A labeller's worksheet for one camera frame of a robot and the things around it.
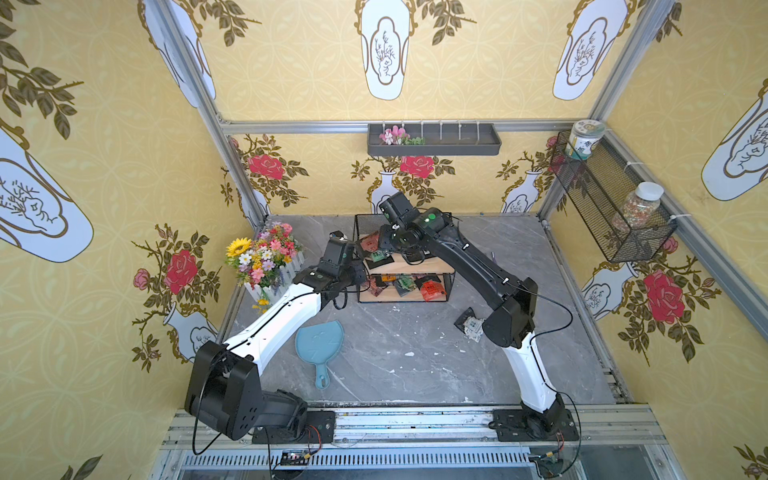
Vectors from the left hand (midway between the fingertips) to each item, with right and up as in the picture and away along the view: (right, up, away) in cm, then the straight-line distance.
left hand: (350, 266), depth 86 cm
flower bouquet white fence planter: (-24, +1, +1) cm, 24 cm away
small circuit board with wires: (-12, -46, -13) cm, 49 cm away
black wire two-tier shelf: (+12, -5, +14) cm, 19 cm away
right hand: (+13, +9, +1) cm, 16 cm away
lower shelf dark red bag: (+7, -8, +11) cm, 15 cm away
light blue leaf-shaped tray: (-9, -23, +2) cm, 25 cm away
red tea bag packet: (+6, +7, +5) cm, 10 cm away
